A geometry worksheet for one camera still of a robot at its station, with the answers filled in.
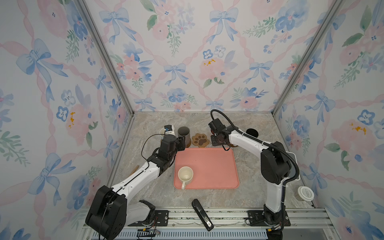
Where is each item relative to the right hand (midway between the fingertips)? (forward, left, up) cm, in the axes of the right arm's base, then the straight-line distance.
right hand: (217, 139), depth 95 cm
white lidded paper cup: (-32, -42, -2) cm, 53 cm away
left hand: (-6, +21, +11) cm, 25 cm away
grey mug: (+3, +21, +4) cm, 21 cm away
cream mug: (-22, +20, -4) cm, 29 cm away
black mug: (+5, -23, +2) cm, 24 cm away
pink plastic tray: (-17, +3, -5) cm, 18 cm away
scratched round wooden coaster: (-18, -3, +21) cm, 28 cm away
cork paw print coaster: (+4, +11, -7) cm, 13 cm away
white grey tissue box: (-19, -43, -5) cm, 48 cm away
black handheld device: (-42, +10, -3) cm, 43 cm away
